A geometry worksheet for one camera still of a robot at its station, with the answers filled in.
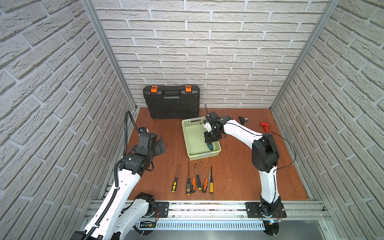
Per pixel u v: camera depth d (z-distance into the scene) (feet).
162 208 2.43
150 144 1.81
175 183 2.66
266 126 3.50
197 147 3.25
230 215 2.41
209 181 2.71
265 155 1.74
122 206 1.42
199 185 2.64
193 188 2.59
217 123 2.31
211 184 2.66
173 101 3.18
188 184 2.63
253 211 2.41
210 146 2.92
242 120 3.61
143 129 2.12
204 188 2.59
